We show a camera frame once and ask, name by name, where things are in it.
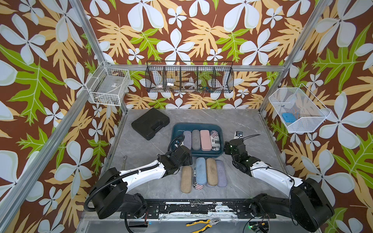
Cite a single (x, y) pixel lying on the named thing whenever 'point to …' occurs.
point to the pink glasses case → (205, 140)
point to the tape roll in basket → (189, 86)
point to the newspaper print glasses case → (215, 140)
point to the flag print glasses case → (195, 186)
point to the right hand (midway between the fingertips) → (229, 142)
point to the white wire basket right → (299, 109)
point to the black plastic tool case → (148, 124)
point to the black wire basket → (192, 76)
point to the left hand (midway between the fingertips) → (188, 154)
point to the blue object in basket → (288, 117)
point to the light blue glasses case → (201, 171)
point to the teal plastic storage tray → (178, 128)
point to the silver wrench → (125, 158)
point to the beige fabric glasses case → (186, 179)
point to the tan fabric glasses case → (211, 173)
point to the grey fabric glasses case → (195, 140)
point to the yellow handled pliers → (210, 222)
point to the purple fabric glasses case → (187, 141)
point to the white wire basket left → (108, 86)
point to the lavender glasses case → (222, 180)
